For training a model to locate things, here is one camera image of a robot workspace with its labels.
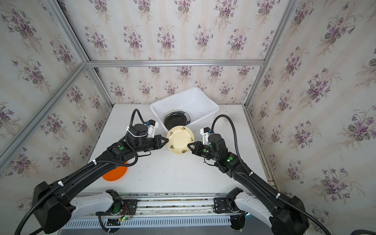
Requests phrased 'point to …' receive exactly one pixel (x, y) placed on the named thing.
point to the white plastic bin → (194, 101)
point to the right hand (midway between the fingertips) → (185, 147)
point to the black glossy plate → (176, 118)
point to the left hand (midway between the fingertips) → (169, 138)
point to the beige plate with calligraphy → (179, 137)
